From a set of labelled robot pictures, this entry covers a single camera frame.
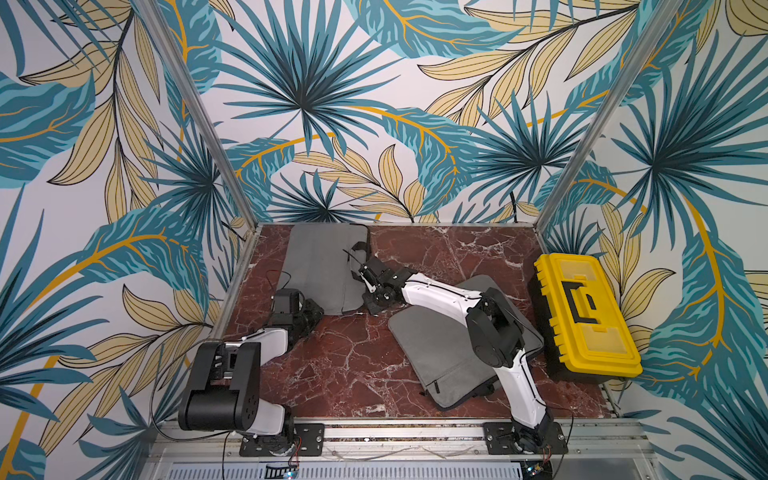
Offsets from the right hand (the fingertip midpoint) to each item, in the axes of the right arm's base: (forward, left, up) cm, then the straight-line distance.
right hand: (374, 300), depth 95 cm
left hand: (-3, +16, -1) cm, 16 cm away
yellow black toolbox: (-15, -53, +13) cm, 56 cm away
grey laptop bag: (-18, -19, 0) cm, 26 cm away
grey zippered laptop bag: (+15, +17, +1) cm, 23 cm away
